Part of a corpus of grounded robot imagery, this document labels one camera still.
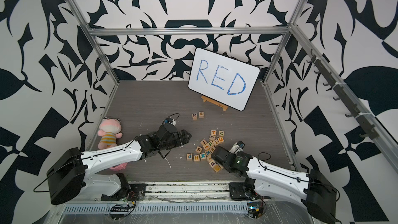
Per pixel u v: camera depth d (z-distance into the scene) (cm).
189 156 83
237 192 74
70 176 41
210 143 87
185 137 73
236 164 57
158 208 71
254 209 71
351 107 54
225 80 95
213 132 91
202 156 83
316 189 46
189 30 93
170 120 78
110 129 88
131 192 73
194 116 99
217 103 102
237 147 74
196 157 83
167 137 64
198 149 85
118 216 69
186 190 76
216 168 79
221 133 91
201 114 99
